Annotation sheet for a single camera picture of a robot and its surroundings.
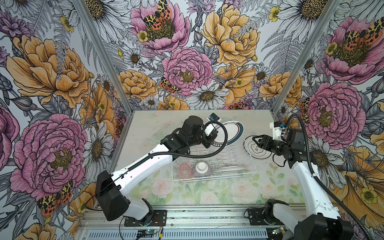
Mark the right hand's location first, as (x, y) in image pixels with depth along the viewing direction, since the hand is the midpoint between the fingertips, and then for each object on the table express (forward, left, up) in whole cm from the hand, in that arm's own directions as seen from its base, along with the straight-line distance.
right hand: (255, 143), depth 78 cm
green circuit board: (-34, +55, -22) cm, 69 cm away
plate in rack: (-1, +8, -21) cm, 23 cm away
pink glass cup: (-9, +37, -13) cm, 40 cm away
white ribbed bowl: (-7, +28, -14) cm, 32 cm away
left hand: (+1, +22, +7) cm, 23 cm away
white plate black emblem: (+7, -7, -19) cm, 22 cm away
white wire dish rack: (+8, +5, -20) cm, 22 cm away
